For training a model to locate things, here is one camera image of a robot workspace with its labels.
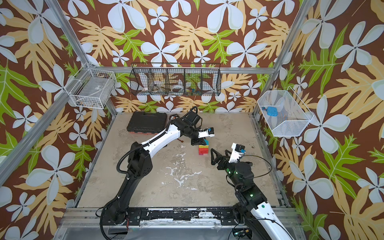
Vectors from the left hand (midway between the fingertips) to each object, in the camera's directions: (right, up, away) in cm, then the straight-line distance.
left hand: (205, 138), depth 90 cm
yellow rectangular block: (-1, -6, +3) cm, 7 cm away
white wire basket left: (-67, +29, -3) cm, 73 cm away
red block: (-1, -9, +5) cm, 10 cm away
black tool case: (-44, +10, +19) cm, 49 cm away
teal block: (+1, -2, -2) cm, 3 cm away
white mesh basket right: (+46, +13, -11) cm, 49 cm away
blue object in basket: (+39, +16, -3) cm, 43 cm away
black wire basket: (-18, +39, +8) cm, 43 cm away
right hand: (+4, -5, -17) cm, 18 cm away
